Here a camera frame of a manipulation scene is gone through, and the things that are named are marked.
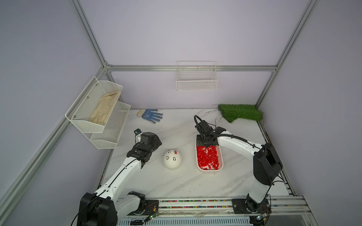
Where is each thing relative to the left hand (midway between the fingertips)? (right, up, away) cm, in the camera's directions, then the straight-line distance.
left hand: (151, 143), depth 85 cm
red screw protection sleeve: (+15, -5, -3) cm, 16 cm away
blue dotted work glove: (-12, +20, +33) cm, 40 cm away
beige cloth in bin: (-26, +19, -7) cm, 33 cm away
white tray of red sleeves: (+36, -11, +6) cm, 38 cm away
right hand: (+32, 0, +5) cm, 33 cm away
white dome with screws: (+13, -9, -5) cm, 17 cm away
